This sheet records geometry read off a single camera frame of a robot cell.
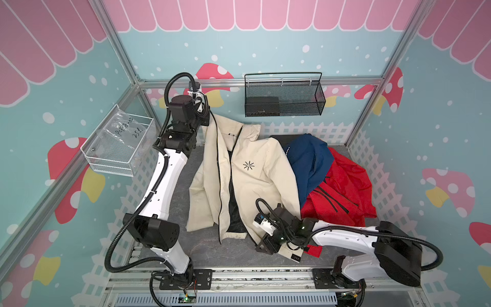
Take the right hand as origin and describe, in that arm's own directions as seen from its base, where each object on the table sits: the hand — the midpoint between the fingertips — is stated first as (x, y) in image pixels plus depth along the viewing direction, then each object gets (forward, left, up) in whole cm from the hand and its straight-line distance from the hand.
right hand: (259, 245), depth 78 cm
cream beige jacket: (+28, +9, +11) cm, 31 cm away
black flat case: (+41, -13, +19) cm, 47 cm away
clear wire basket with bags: (+28, +52, +31) cm, 67 cm away
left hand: (+39, +22, +40) cm, 60 cm away
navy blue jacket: (+32, -24, +17) cm, 43 cm away
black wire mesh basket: (+63, -14, +30) cm, 71 cm away
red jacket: (+22, -42, -1) cm, 47 cm away
